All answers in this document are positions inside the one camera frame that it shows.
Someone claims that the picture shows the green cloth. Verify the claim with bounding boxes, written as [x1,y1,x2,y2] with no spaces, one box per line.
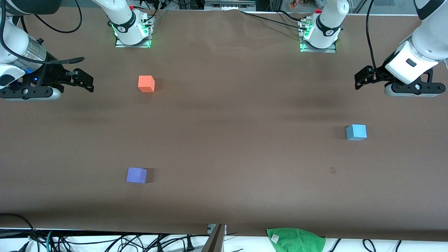
[267,227,327,252]

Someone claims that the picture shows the thick black cable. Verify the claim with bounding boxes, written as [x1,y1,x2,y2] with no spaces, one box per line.
[0,213,40,252]

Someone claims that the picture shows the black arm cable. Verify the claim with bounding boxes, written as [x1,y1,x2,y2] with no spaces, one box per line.
[0,0,85,65]
[365,0,378,70]

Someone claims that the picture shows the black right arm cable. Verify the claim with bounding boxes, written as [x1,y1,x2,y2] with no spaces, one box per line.
[0,0,85,65]

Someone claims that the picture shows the thin black cable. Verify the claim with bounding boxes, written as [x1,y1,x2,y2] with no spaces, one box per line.
[239,10,304,27]

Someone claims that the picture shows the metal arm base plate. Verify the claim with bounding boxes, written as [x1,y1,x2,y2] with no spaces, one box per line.
[115,16,154,48]
[299,19,337,54]

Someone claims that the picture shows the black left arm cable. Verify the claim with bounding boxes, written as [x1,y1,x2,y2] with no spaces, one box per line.
[365,0,378,70]

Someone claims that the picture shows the purple block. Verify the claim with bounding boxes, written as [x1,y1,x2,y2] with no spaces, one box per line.
[126,167,147,184]

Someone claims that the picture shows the brown table cover sheet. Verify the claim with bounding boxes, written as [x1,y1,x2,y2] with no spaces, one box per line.
[0,7,448,242]

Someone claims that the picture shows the grey aluminium profile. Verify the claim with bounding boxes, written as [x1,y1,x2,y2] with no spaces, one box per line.
[201,224,227,252]

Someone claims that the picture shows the orange block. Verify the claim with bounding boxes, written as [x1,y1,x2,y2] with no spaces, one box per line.
[138,75,155,93]

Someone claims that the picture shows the blue block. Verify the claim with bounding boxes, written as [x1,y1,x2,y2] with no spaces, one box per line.
[346,124,368,141]

